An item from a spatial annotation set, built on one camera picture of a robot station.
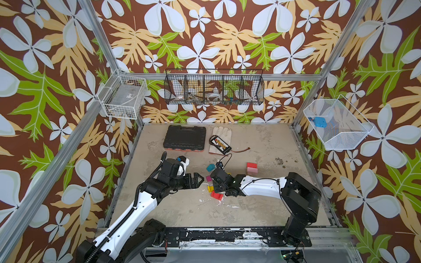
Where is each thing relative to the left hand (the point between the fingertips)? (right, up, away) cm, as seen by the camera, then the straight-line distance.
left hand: (196, 177), depth 77 cm
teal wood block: (+7, +2, +15) cm, 17 cm away
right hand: (+9, -6, +12) cm, 16 cm away
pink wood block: (+31, 0, +17) cm, 35 cm away
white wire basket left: (-40, +42, +9) cm, 59 cm away
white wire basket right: (+73, +25, +1) cm, 77 cm away
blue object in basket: (+65, +28, +9) cm, 72 cm away
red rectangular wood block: (+32, +3, +21) cm, 39 cm away
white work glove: (+17, +22, +36) cm, 45 cm away
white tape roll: (+9, +45, +22) cm, 51 cm away
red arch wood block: (+10, -12, +9) cm, 18 cm away
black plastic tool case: (-10, +19, +32) cm, 38 cm away
